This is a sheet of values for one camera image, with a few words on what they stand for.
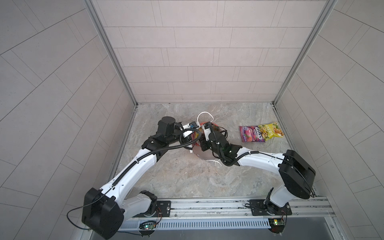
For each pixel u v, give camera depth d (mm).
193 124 610
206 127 725
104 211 368
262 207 716
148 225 643
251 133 960
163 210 707
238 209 723
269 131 955
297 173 456
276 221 693
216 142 599
